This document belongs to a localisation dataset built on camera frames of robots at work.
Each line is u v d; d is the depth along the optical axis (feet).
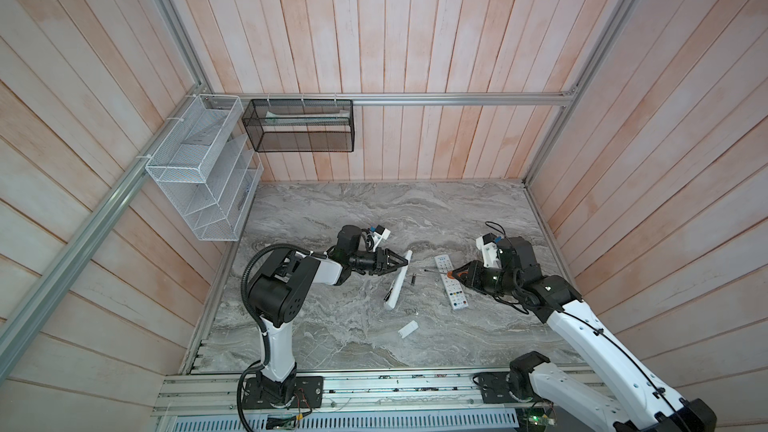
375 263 2.68
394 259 2.82
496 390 2.40
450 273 2.51
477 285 2.19
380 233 2.88
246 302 1.61
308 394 2.41
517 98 3.04
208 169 2.21
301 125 3.41
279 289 1.71
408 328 2.75
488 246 2.31
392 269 2.77
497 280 2.09
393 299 2.63
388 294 2.68
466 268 2.35
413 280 3.05
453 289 2.91
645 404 1.30
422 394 2.41
